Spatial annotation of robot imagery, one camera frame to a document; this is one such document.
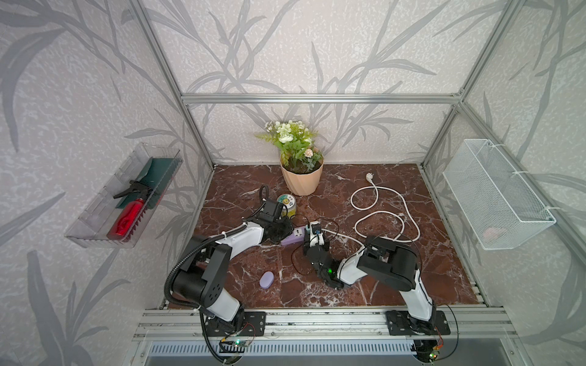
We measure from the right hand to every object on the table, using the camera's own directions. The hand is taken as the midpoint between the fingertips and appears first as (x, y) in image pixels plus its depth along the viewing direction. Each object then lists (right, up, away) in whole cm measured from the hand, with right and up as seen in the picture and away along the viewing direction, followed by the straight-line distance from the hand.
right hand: (309, 233), depth 93 cm
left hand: (-6, +2, -1) cm, 6 cm away
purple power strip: (-5, -1, -1) cm, 5 cm away
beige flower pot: (-3, +20, +7) cm, 21 cm away
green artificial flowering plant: (-6, +38, -3) cm, 38 cm away
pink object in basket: (+58, +4, -21) cm, 62 cm away
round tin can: (-8, +13, +3) cm, 15 cm away
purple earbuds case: (-15, -14, -12) cm, 24 cm away
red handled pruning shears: (-47, +10, -34) cm, 59 cm away
